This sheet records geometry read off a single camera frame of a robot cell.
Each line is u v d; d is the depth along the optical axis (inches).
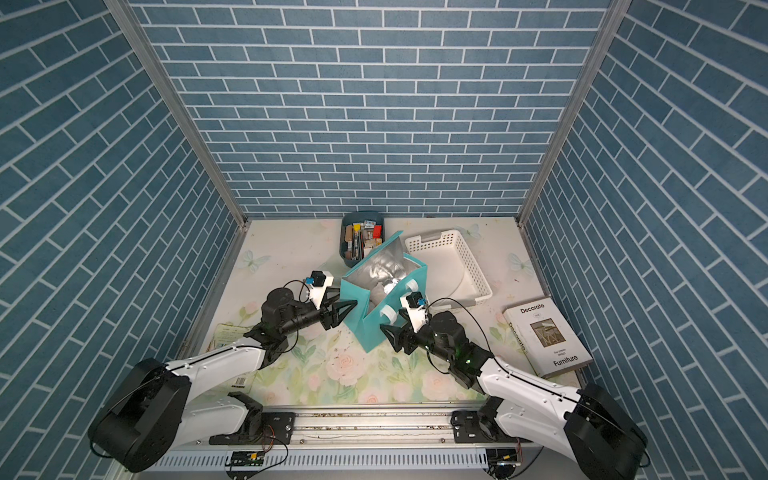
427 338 26.8
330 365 33.3
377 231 45.1
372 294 30.2
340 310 29.1
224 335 35.1
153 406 16.5
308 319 28.2
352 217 45.8
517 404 20.6
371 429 29.7
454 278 40.4
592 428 16.2
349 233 44.2
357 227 45.6
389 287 39.0
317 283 27.4
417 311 26.8
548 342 33.4
